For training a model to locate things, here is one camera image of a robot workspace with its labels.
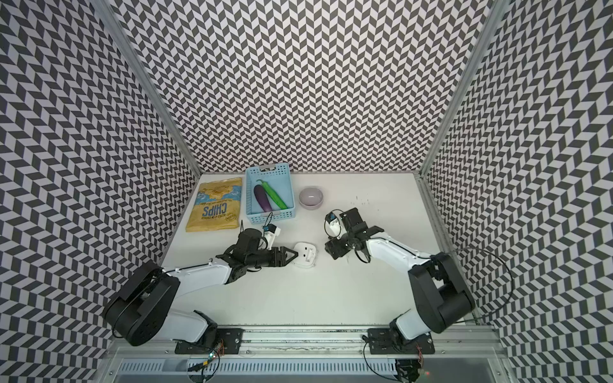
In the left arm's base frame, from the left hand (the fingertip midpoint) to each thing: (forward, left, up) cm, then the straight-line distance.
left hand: (291, 257), depth 86 cm
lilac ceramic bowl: (+29, -7, -2) cm, 30 cm away
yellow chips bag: (+26, +35, -3) cm, 44 cm away
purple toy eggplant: (+30, +15, -3) cm, 34 cm away
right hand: (+5, -17, 0) cm, 18 cm away
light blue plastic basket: (+34, +13, -4) cm, 37 cm away
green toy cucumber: (+31, +10, -3) cm, 33 cm away
